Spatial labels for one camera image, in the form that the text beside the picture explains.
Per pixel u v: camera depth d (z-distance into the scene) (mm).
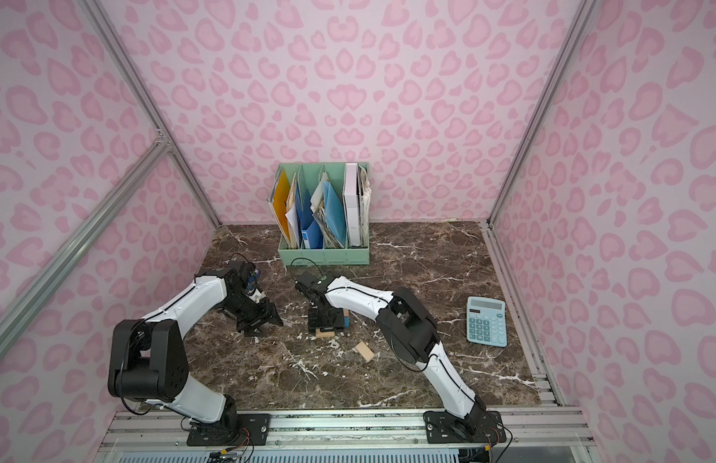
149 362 447
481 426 656
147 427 750
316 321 804
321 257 1032
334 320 836
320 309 682
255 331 787
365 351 862
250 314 759
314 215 930
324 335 879
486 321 902
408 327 538
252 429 730
